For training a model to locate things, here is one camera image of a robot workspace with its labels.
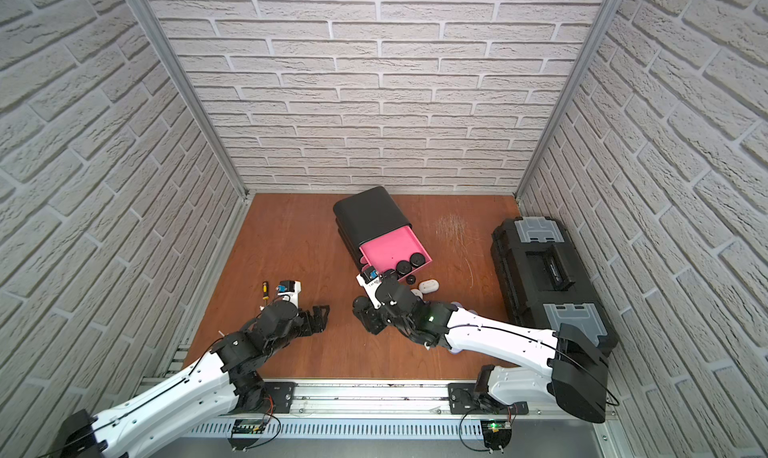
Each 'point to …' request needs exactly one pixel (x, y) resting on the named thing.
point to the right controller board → (496, 433)
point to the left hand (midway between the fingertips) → (321, 305)
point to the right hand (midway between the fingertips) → (365, 306)
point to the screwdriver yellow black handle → (265, 291)
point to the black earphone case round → (417, 259)
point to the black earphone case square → (403, 267)
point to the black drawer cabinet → (366, 218)
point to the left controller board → (245, 433)
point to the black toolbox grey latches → (544, 279)
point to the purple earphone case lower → (455, 351)
